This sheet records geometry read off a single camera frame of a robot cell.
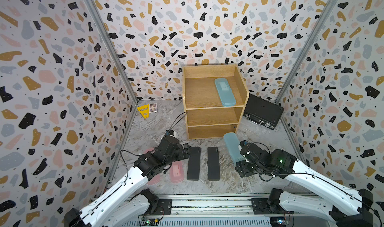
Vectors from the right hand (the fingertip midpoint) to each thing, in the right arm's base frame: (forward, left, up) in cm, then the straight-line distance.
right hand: (240, 167), depth 72 cm
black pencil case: (+8, +12, -16) cm, 22 cm away
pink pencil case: (+2, +33, -13) cm, 36 cm away
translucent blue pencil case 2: (+10, +3, +2) cm, 10 cm away
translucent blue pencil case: (+36, +7, +18) cm, 41 cm away
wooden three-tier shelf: (+29, +17, +2) cm, 34 cm away
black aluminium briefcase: (+46, -25, -12) cm, 54 cm away
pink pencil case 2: (-3, +44, -13) cm, 46 cm away
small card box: (+50, +58, -13) cm, 78 cm away
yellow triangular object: (+47, +64, -12) cm, 80 cm away
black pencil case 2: (+4, +24, -13) cm, 27 cm away
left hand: (+8, +27, +3) cm, 28 cm away
